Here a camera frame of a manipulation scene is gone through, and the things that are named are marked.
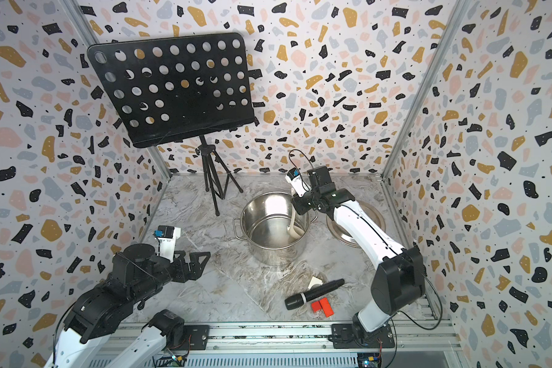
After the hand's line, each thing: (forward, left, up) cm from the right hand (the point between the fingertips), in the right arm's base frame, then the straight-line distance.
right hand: (293, 198), depth 83 cm
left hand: (-24, +26, +3) cm, 36 cm away
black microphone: (-30, -2, -19) cm, 35 cm away
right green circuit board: (-45, -25, -25) cm, 57 cm away
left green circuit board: (-47, +36, -23) cm, 64 cm away
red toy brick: (-30, -11, -23) cm, 39 cm away
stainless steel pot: (+2, +13, -21) cm, 25 cm away
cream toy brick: (-22, -8, -21) cm, 32 cm away
